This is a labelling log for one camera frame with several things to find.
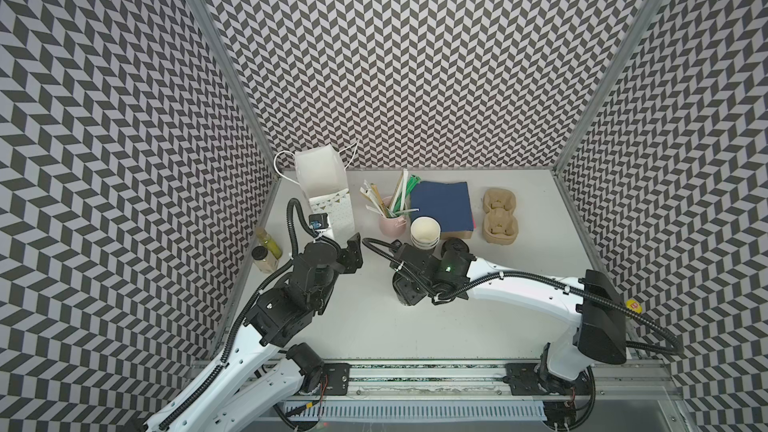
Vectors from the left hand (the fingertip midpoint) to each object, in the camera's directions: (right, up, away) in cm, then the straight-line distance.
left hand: (346, 240), depth 70 cm
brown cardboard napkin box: (+35, -2, +26) cm, 43 cm away
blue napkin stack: (+30, +8, +32) cm, 45 cm away
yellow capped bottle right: (+66, -14, -3) cm, 68 cm away
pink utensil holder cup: (+10, 0, +26) cm, 28 cm away
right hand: (+16, -13, +7) cm, 22 cm away
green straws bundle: (+13, +8, +24) cm, 29 cm away
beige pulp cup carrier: (+46, +1, +26) cm, 53 cm away
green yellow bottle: (-26, -4, +18) cm, 32 cm away
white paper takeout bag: (-15, +18, +34) cm, 41 cm away
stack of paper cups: (+20, 0, +17) cm, 26 cm away
